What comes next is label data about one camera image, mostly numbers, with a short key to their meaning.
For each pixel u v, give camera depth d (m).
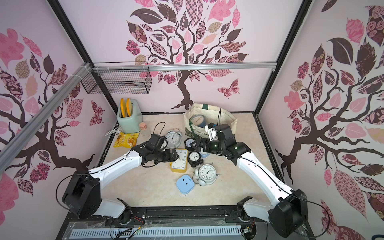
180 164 0.90
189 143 0.99
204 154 0.93
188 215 0.75
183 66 0.94
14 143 0.52
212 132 0.64
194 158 0.91
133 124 1.00
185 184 0.81
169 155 0.76
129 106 0.97
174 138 1.00
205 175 0.83
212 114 0.98
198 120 0.98
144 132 1.04
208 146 0.66
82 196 0.42
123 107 0.95
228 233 0.70
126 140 1.00
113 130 1.06
